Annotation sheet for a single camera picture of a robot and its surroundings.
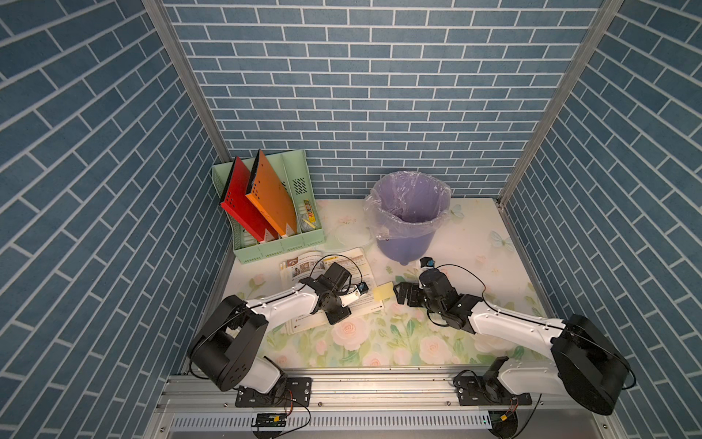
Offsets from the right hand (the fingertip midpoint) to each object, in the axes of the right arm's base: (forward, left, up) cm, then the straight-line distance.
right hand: (405, 289), depth 87 cm
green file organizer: (+33, +59, +20) cm, 70 cm away
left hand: (-6, +18, -6) cm, 20 cm away
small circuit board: (-37, +35, -9) cm, 52 cm away
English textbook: (+13, +19, -5) cm, 23 cm away
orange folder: (+29, +52, +9) cm, 60 cm away
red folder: (+15, +55, +21) cm, 61 cm away
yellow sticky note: (+1, +7, -5) cm, 8 cm away
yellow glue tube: (+35, +39, -4) cm, 53 cm away
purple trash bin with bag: (+29, +1, +6) cm, 29 cm away
